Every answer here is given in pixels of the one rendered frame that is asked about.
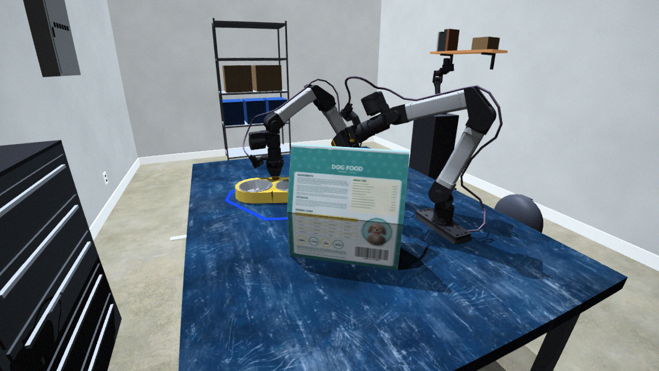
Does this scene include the blue tape outline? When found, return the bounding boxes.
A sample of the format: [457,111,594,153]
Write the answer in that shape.
[225,190,288,221]

